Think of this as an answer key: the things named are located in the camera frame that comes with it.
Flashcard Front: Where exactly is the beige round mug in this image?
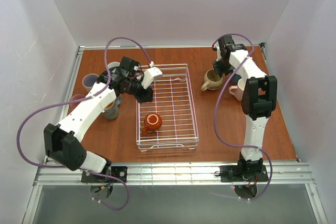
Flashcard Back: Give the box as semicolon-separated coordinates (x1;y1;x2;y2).
201;69;223;91

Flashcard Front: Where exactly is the orange brown mug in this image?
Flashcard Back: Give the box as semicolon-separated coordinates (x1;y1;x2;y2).
142;113;162;134

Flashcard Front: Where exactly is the pink faceted mug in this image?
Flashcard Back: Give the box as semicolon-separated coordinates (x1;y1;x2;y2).
229;79;246;102

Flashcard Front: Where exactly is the blue butterfly mug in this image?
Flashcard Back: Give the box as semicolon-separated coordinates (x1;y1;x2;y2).
102;95;122;120

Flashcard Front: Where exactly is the pearlescent pink mug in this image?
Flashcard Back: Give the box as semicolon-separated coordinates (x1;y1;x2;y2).
82;73;99;92

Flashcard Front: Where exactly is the pink ghost pattern mug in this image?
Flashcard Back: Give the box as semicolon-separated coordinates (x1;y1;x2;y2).
69;93;86;111

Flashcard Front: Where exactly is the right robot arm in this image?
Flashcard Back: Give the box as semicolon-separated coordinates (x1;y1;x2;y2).
212;34;277;182

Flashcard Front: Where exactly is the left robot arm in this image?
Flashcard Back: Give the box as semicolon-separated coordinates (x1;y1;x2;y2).
44;57;162;173

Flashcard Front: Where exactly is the blue mug white interior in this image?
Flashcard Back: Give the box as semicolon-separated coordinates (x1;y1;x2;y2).
230;74;241;85

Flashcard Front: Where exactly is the pink floral mug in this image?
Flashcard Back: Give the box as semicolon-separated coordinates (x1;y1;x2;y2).
108;61;120;71

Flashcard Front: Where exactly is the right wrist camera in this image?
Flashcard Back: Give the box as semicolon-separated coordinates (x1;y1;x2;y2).
212;45;222;61

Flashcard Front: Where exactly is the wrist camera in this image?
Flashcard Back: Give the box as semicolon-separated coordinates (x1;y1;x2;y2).
212;45;222;61
141;67;163;89

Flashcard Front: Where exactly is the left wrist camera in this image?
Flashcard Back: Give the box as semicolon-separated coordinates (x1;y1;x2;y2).
141;67;163;89

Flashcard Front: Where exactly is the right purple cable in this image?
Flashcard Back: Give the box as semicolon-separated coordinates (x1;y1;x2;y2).
212;34;274;201

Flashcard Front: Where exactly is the purple cable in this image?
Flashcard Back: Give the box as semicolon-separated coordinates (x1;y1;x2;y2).
212;34;274;201
16;36;155;210

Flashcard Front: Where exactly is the white wire dish rack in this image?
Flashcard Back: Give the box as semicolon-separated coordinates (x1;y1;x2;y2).
136;64;199;152

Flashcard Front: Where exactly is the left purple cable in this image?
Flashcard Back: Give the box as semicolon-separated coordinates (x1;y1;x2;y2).
16;36;155;210

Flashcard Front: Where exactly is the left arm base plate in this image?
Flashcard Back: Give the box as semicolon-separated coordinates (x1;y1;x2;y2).
81;166;128;184

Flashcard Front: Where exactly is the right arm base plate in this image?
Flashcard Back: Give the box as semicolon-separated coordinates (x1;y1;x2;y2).
214;165;269;182

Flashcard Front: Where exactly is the aluminium front rail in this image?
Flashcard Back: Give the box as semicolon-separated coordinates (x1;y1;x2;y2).
34;161;315;186

